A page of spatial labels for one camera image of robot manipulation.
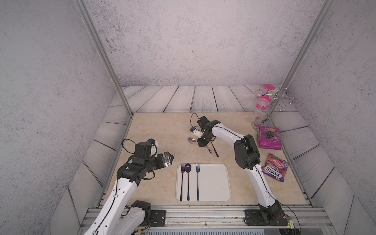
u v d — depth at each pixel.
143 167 0.56
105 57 0.88
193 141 1.01
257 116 0.99
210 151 0.99
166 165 0.68
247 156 0.61
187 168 0.89
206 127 0.79
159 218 0.72
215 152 0.97
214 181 0.85
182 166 0.91
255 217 0.73
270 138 0.96
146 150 0.58
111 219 0.41
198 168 0.91
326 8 0.70
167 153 0.69
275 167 0.88
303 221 0.73
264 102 0.89
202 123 0.86
